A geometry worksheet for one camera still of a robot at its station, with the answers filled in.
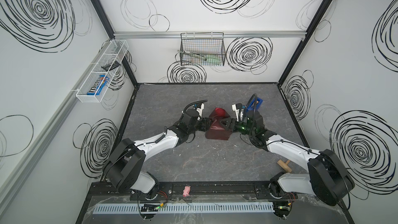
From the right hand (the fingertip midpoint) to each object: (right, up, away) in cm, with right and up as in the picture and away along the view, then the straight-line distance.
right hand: (221, 123), depth 81 cm
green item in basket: (-3, +35, +6) cm, 36 cm away
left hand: (-6, +1, +4) cm, 8 cm away
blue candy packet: (-59, +19, -9) cm, 62 cm away
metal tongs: (-10, +36, +6) cm, 38 cm away
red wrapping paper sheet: (-2, -5, +2) cm, 5 cm away
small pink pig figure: (-17, -31, -8) cm, 36 cm away
